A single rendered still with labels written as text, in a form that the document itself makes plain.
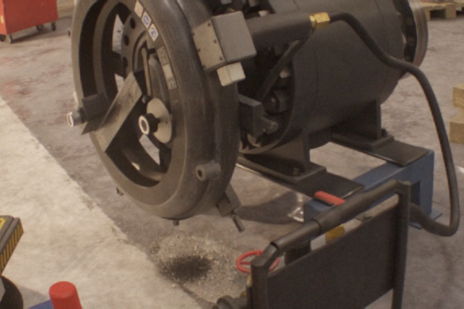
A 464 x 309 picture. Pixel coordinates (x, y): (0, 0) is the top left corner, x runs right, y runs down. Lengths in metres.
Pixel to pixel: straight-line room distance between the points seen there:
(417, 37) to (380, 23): 0.30
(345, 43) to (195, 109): 0.58
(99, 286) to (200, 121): 0.75
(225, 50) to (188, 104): 0.18
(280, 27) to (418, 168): 0.82
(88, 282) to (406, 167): 1.07
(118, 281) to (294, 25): 0.98
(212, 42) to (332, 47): 0.53
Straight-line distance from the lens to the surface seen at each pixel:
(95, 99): 1.85
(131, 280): 2.00
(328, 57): 1.79
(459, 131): 2.85
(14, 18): 6.98
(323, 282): 1.12
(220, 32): 1.35
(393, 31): 2.02
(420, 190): 2.12
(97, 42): 1.95
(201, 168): 1.50
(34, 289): 2.05
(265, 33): 1.43
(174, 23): 1.45
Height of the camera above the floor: 1.05
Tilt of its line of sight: 21 degrees down
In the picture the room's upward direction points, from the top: 6 degrees counter-clockwise
